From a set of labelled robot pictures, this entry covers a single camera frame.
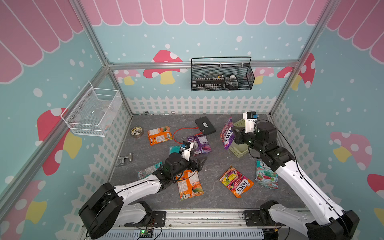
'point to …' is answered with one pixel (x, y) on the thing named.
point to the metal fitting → (123, 158)
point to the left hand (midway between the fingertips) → (200, 157)
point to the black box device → (205, 125)
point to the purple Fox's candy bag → (227, 135)
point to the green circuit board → (146, 233)
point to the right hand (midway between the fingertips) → (232, 127)
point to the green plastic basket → (239, 149)
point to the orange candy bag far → (159, 135)
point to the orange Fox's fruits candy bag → (236, 182)
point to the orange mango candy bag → (189, 185)
